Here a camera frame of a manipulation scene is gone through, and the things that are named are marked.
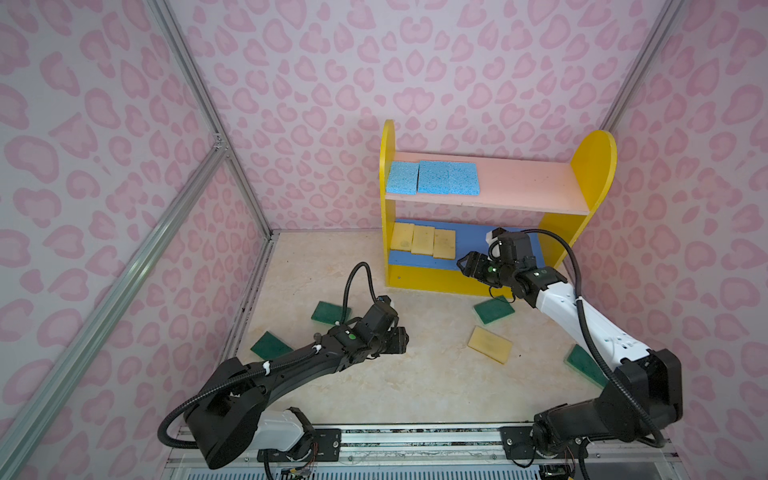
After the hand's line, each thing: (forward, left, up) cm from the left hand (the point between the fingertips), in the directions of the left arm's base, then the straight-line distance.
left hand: (405, 335), depth 82 cm
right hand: (+15, -18, +13) cm, 26 cm away
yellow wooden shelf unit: (+54, -15, -1) cm, 56 cm away
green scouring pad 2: (0, +40, -7) cm, 41 cm away
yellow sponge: (+29, -7, +7) cm, 30 cm away
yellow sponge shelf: (+32, 0, +6) cm, 32 cm away
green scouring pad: (+12, -29, -8) cm, 32 cm away
